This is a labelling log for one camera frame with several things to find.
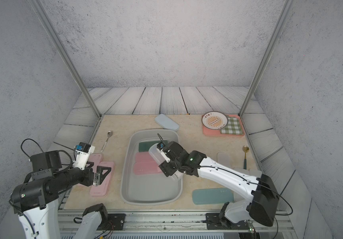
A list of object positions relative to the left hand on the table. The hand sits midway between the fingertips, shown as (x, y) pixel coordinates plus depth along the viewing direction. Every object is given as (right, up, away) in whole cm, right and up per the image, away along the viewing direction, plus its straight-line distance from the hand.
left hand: (102, 165), depth 62 cm
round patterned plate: (+60, +21, +53) cm, 82 cm away
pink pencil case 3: (-8, -18, +19) cm, 28 cm away
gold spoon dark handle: (+76, +1, +37) cm, 84 cm away
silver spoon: (-17, +10, +46) cm, 50 cm away
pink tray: (+53, +12, +49) cm, 73 cm away
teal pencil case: (+50, -21, +17) cm, 56 cm away
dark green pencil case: (+9, +2, +42) cm, 43 cm away
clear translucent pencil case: (+24, +1, +5) cm, 24 cm away
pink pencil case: (+13, -9, +27) cm, 32 cm away
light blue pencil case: (+23, +19, +53) cm, 61 cm away
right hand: (+26, -3, +13) cm, 29 cm away
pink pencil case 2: (+10, -5, +34) cm, 36 cm away
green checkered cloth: (+73, +15, +49) cm, 89 cm away
